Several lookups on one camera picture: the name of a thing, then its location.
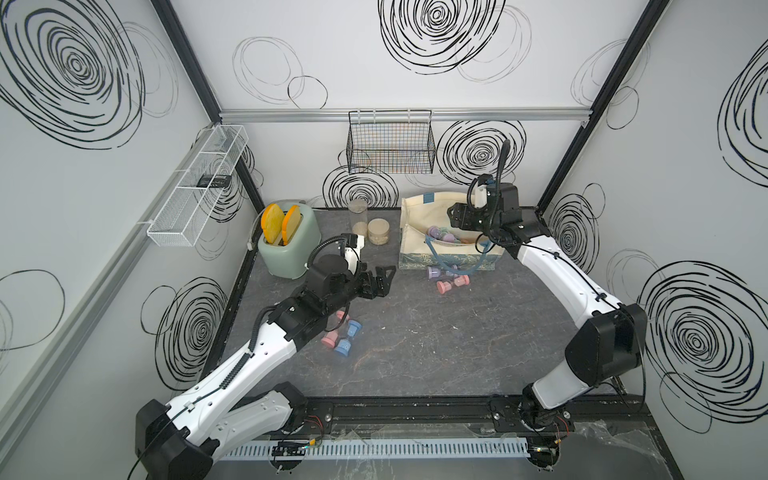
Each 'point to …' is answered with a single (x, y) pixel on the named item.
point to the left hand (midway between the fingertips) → (381, 267)
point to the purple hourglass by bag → (435, 272)
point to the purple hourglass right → (441, 233)
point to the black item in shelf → (218, 181)
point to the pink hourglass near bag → (459, 280)
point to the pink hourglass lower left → (330, 338)
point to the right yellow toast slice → (290, 223)
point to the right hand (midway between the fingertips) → (461, 210)
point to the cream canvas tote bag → (430, 240)
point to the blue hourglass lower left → (344, 345)
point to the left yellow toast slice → (272, 222)
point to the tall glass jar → (358, 212)
